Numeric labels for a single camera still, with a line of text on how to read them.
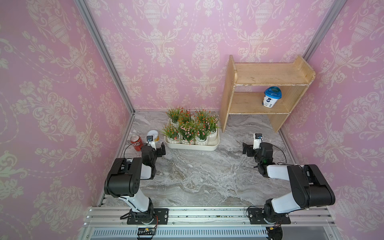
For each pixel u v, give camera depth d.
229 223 0.73
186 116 1.00
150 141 0.82
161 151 0.88
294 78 0.78
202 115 1.03
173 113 1.03
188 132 0.89
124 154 0.99
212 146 0.95
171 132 0.90
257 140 0.82
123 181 0.47
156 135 1.00
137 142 0.92
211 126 0.92
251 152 0.85
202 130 0.90
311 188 0.46
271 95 0.88
